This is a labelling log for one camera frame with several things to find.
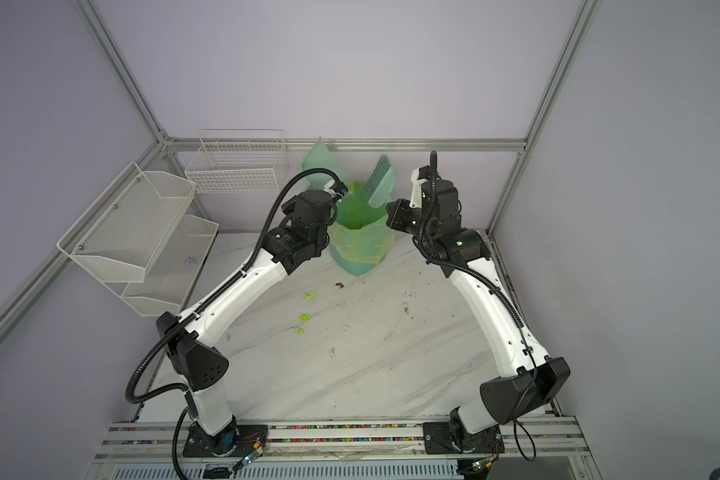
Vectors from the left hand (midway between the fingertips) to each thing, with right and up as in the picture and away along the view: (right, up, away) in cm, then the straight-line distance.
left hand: (292, 197), depth 73 cm
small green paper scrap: (-2, -34, +23) cm, 41 cm away
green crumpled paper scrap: (-1, -28, +28) cm, 40 cm away
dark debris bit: (+9, -24, +32) cm, 41 cm away
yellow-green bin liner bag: (+20, -10, +19) cm, 29 cm away
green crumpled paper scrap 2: (-3, -38, +20) cm, 43 cm away
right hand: (+23, -2, -3) cm, 23 cm away
